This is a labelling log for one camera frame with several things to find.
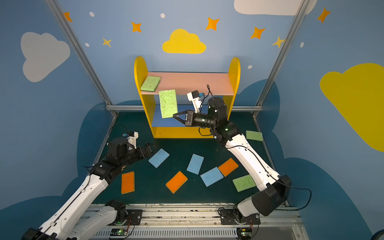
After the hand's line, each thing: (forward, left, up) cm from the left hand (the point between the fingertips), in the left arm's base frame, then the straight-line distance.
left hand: (151, 146), depth 77 cm
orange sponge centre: (-11, -12, -21) cm, 27 cm away
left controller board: (-35, +14, -22) cm, 44 cm away
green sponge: (-11, -52, -20) cm, 56 cm away
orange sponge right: (-1, -44, -22) cm, 49 cm away
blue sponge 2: (0, -23, -21) cm, 31 cm away
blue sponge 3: (-8, -33, -21) cm, 40 cm away
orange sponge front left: (-12, +15, -20) cm, 28 cm away
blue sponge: (+4, +1, -21) cm, 21 cm away
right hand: (+2, -14, +21) cm, 25 cm away
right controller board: (-35, -48, -23) cm, 63 cm away
